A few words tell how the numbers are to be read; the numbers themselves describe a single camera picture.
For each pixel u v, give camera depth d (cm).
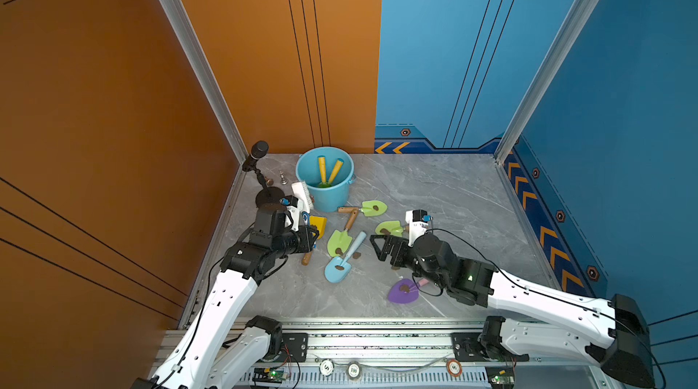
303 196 72
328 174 102
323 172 102
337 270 87
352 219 97
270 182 109
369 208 103
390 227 95
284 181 109
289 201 67
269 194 103
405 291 83
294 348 73
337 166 99
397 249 62
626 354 38
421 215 64
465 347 72
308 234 65
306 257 89
